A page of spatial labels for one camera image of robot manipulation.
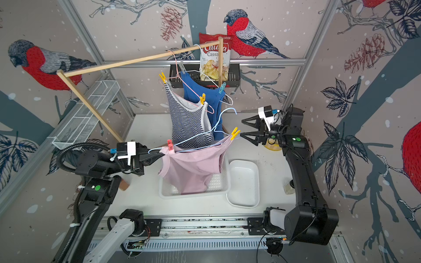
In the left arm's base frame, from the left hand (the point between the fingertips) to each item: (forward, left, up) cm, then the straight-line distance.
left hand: (165, 150), depth 53 cm
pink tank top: (+1, -7, -17) cm, 19 cm away
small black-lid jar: (0, -53, -33) cm, 62 cm away
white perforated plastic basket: (+4, -18, -42) cm, 46 cm away
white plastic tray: (+7, -32, -41) cm, 52 cm away
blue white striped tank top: (+28, -3, -17) cm, 33 cm away
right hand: (+14, -28, -5) cm, 32 cm away
